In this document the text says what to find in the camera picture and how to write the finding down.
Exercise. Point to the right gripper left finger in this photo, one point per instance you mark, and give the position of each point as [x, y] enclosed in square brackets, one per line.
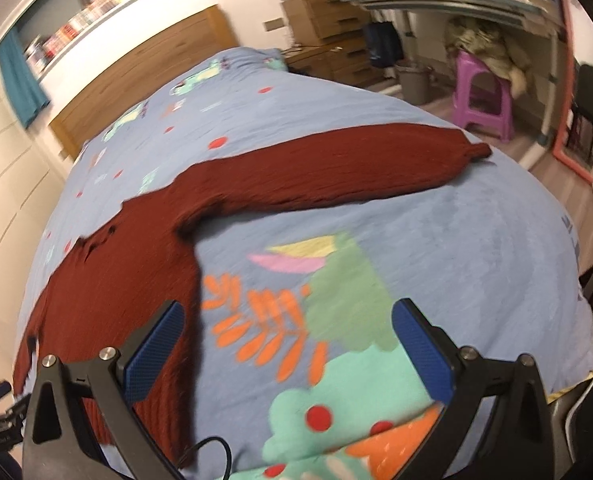
[59, 442]

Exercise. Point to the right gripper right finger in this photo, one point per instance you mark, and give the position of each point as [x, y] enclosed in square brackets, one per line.
[516, 441]

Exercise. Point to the dark red knit sweater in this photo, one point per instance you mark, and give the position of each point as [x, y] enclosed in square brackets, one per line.
[113, 280]

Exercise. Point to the white wardrobe doors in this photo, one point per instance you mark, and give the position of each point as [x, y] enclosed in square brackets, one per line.
[29, 190]

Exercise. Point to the teal curtain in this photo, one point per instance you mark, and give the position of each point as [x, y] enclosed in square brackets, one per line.
[25, 95]

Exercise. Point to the wooden headboard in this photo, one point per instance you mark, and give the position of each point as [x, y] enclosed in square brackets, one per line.
[139, 73]

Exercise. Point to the grey waste bin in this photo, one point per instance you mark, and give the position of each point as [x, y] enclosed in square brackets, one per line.
[415, 82]

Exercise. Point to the purple plastic stool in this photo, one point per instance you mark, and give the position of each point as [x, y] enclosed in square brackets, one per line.
[482, 98]

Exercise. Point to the brown furry blanket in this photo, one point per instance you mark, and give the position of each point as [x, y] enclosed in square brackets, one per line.
[500, 52]

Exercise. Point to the dark hanging bag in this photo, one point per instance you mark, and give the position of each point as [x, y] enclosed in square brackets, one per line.
[383, 44]

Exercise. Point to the wooden drawer cabinet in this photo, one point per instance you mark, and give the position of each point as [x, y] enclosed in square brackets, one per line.
[328, 41]

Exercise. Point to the row of books on shelf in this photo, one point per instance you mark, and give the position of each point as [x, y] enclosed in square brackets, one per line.
[101, 5]

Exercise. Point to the long wall desk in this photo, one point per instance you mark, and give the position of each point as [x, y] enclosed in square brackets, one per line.
[543, 18]

